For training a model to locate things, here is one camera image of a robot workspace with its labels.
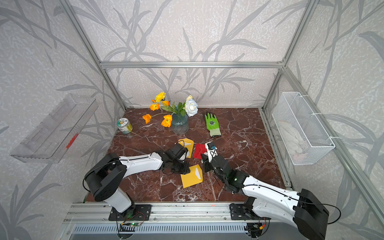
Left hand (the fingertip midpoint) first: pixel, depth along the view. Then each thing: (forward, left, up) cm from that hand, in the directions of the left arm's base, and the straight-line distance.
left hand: (190, 171), depth 86 cm
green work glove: (+35, -15, 0) cm, 38 cm away
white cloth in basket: (+7, -54, +21) cm, 59 cm away
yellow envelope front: (-2, -3, -2) cm, 4 cm away
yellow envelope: (+21, +3, -4) cm, 22 cm away
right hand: (+5, -7, +13) cm, 16 cm away
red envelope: (+16, -5, -1) cm, 17 cm away
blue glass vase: (+28, +8, +9) cm, 31 cm away
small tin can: (+29, +46, +5) cm, 55 cm away
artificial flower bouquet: (+20, 0, +32) cm, 38 cm away
